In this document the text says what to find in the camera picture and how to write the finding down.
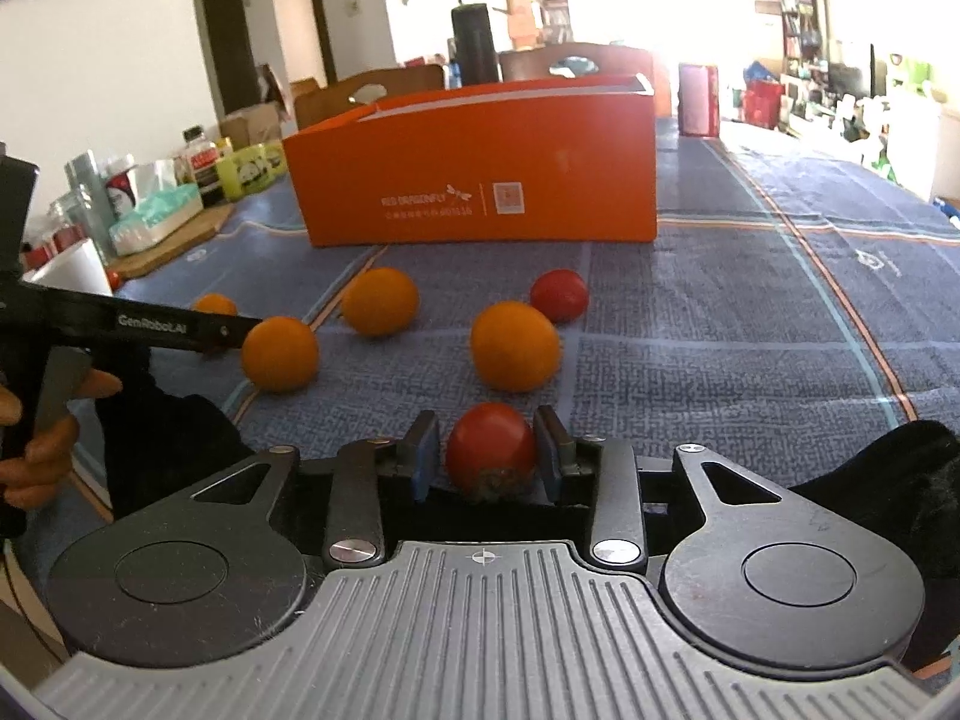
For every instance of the red plastic basket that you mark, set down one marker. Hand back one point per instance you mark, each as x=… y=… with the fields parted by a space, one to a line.
x=761 y=101

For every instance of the brown cardboard box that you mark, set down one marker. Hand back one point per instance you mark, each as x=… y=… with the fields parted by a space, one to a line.
x=251 y=126

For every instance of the red tomato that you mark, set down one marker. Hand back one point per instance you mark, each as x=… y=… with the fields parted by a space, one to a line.
x=559 y=295
x=491 y=446

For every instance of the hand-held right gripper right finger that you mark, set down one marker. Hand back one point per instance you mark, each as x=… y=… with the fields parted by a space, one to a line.
x=547 y=457

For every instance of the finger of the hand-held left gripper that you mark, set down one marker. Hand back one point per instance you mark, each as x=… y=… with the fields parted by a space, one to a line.
x=236 y=331

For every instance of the person's left hand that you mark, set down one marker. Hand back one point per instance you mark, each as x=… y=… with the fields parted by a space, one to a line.
x=46 y=450

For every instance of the dark door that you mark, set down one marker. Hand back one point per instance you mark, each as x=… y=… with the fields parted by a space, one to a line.
x=240 y=30

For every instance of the white chest freezer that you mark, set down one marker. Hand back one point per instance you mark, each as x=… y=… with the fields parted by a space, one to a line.
x=919 y=142

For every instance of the small orange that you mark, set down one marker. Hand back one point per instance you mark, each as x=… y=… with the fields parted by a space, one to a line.
x=215 y=306

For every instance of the black cylindrical speaker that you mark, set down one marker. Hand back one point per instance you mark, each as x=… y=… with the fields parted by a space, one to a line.
x=474 y=45

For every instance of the clear plastic jar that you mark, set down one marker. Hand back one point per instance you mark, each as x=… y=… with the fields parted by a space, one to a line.
x=86 y=191

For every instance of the large orange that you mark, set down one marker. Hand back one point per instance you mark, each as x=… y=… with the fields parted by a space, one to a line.
x=516 y=346

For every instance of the teal tissue pack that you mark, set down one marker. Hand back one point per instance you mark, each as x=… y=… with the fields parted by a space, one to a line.
x=154 y=216

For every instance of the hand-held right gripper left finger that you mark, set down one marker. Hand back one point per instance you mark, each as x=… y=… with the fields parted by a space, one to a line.
x=424 y=457

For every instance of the person's left forearm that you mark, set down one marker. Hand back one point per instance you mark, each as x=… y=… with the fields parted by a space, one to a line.
x=172 y=442

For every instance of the red cylindrical can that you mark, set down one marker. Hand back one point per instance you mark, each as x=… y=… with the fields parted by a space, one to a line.
x=697 y=99

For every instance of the blue patterned tablecloth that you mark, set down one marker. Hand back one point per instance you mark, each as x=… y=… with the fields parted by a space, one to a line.
x=712 y=315

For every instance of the dark bottle with red label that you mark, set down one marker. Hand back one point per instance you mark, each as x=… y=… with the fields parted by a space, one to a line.
x=199 y=169

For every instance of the green panda print container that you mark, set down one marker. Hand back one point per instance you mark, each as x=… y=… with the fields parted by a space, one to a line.
x=251 y=171

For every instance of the wooden board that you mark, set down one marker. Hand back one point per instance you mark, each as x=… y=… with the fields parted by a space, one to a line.
x=202 y=229

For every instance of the orange cardboard box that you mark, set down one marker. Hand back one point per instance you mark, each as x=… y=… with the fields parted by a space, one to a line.
x=480 y=165

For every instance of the black television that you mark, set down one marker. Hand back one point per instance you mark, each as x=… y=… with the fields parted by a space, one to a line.
x=847 y=79

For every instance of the wooden chair with cutout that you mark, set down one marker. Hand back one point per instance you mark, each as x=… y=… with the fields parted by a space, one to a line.
x=525 y=64

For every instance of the tall dark bookshelf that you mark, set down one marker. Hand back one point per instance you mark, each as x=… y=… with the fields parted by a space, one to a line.
x=801 y=22

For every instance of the black fleece clothing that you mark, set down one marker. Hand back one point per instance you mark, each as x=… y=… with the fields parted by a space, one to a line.
x=885 y=510

